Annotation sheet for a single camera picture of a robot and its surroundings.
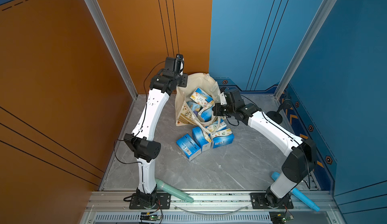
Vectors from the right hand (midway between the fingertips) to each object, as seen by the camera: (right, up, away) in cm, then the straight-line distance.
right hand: (212, 108), depth 82 cm
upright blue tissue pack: (-7, -18, +5) cm, 19 cm away
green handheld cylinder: (-26, -40, -7) cm, 48 cm away
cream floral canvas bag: (-16, -4, +7) cm, 18 cm away
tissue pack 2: (+3, -11, +7) cm, 13 cm away
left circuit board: (-31, -51, -12) cm, 61 cm away
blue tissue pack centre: (+6, -17, +5) cm, 19 cm away
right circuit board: (+31, -51, -13) cm, 61 cm away
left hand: (-16, +18, -3) cm, 25 cm away
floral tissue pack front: (-4, -3, +5) cm, 7 cm away
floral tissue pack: (-5, +7, +14) cm, 16 cm away
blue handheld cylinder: (+41, -43, -9) cm, 60 cm away
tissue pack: (-10, +1, +10) cm, 14 cm away
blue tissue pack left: (-13, -22, +2) cm, 26 cm away
